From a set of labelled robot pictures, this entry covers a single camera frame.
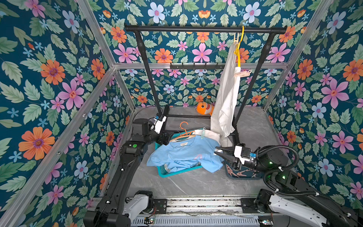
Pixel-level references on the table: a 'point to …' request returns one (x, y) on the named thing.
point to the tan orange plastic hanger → (183, 136)
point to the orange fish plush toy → (204, 108)
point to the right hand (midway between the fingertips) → (220, 143)
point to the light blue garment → (181, 152)
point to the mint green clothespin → (203, 133)
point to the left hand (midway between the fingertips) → (168, 128)
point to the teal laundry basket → (161, 170)
